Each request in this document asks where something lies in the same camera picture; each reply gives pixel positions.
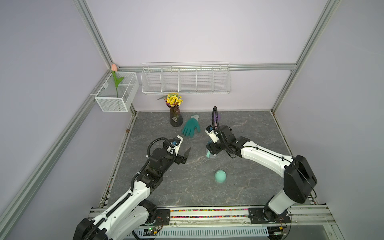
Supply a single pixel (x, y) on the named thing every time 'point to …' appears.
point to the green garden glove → (190, 125)
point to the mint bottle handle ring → (208, 154)
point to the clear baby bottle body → (213, 157)
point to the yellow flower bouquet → (172, 99)
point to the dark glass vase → (175, 117)
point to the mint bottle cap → (220, 176)
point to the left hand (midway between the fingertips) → (182, 144)
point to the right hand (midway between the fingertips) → (212, 141)
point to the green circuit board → (149, 232)
